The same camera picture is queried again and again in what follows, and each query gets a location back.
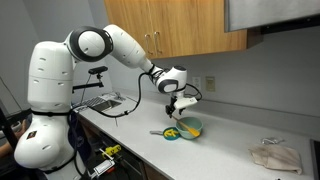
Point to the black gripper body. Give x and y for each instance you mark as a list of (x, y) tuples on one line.
[(174, 100)]

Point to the wooden spatula with yellow head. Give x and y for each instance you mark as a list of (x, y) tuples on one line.
[(186, 128)]

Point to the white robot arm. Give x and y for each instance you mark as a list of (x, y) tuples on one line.
[(50, 76)]

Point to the person forearm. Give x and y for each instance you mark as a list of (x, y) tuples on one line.
[(8, 148)]

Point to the yellow toy fry piece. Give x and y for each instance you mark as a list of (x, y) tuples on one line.
[(169, 130), (174, 134), (169, 134), (175, 130)]

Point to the mint green bowl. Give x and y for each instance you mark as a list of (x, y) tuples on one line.
[(195, 123)]

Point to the metal sink faucet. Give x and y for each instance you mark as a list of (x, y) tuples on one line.
[(119, 96)]

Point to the stainless steel sink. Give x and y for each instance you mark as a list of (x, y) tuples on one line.
[(106, 105)]

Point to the yellow clamp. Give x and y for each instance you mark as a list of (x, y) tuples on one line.
[(111, 150)]

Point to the beige cloth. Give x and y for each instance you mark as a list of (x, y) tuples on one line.
[(276, 158)]

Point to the grey range hood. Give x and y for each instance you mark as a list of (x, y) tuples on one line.
[(273, 13)]

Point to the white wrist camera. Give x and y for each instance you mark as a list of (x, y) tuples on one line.
[(186, 102)]

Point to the white wall outlet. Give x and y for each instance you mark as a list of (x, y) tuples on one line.
[(196, 83)]

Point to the beige wall switch plate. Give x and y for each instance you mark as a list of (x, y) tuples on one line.
[(210, 84)]

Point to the wooden wall cabinet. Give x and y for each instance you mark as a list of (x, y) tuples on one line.
[(186, 26)]

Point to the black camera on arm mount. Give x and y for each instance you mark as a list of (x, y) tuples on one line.
[(98, 70)]

